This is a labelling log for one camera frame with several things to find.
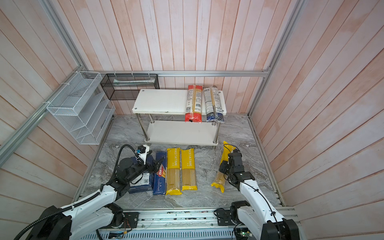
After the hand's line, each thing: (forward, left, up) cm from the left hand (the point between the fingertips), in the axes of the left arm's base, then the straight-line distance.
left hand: (157, 156), depth 81 cm
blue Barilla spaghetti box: (-9, 0, -11) cm, 14 cm away
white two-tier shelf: (+14, -3, +19) cm, 24 cm away
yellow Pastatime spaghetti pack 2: (-2, -17, -11) cm, 21 cm away
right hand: (0, -38, -8) cm, 39 cm away
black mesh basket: (+49, +28, +11) cm, 58 cm away
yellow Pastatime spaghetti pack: (-4, -8, -12) cm, 15 cm away
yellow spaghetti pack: (-11, -34, -6) cm, 36 cm away
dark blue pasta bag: (-12, +6, -6) cm, 15 cm away
